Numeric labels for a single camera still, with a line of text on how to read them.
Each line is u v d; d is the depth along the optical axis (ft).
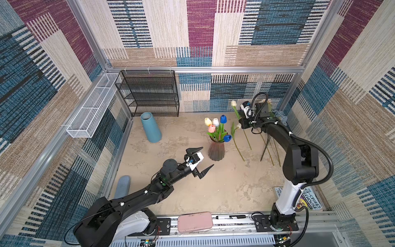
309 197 2.61
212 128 2.39
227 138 2.34
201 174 2.20
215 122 2.53
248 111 2.79
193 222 2.48
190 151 2.30
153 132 3.13
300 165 1.67
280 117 3.33
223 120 2.52
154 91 3.56
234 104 3.16
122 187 2.73
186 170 2.17
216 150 3.19
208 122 2.47
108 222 1.34
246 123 2.79
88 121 3.02
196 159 1.98
